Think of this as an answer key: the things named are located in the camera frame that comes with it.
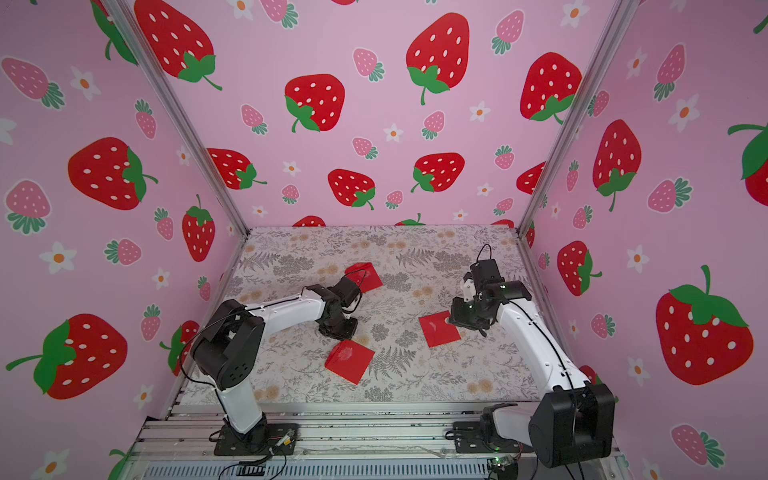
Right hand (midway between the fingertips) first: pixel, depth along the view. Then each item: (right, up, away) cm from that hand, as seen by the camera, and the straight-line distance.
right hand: (458, 317), depth 81 cm
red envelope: (-4, -7, +12) cm, 14 cm away
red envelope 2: (-32, -14, +7) cm, 35 cm away
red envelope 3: (-29, +10, +26) cm, 40 cm away
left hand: (-32, -8, +11) cm, 34 cm away
